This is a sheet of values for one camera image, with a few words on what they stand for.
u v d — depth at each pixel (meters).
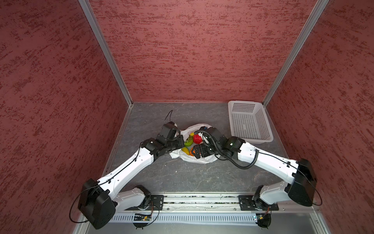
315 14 0.74
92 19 0.75
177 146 0.70
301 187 0.39
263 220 0.71
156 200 0.75
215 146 0.57
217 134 0.59
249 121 1.09
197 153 0.68
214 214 0.72
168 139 0.60
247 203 0.74
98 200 0.38
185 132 0.76
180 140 0.69
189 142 0.90
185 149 0.89
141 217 0.72
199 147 0.67
